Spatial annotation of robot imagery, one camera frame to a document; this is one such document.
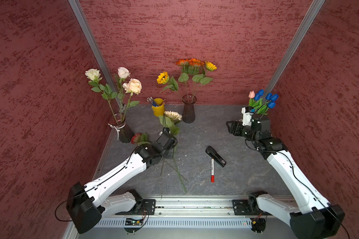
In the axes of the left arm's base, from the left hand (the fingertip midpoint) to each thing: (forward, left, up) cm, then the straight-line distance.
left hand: (166, 151), depth 78 cm
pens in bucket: (+38, +14, +2) cm, 41 cm away
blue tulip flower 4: (+24, -57, +10) cm, 63 cm away
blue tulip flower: (+32, -55, +15) cm, 66 cm away
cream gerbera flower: (+14, -1, +10) cm, 17 cm away
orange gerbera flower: (+42, -9, +19) cm, 47 cm away
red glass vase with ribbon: (+18, +31, +3) cm, 36 cm away
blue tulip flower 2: (+27, -54, +10) cm, 61 cm away
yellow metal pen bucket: (+38, +10, -9) cm, 40 cm away
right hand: (+10, -34, +10) cm, 37 cm away
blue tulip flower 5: (+26, -60, +16) cm, 67 cm away
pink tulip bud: (+30, -50, +14) cm, 60 cm away
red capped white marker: (-5, -26, -14) cm, 31 cm away
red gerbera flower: (+14, +19, -11) cm, 26 cm away
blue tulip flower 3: (+29, -58, +14) cm, 67 cm away
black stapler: (+5, -27, -11) cm, 29 cm away
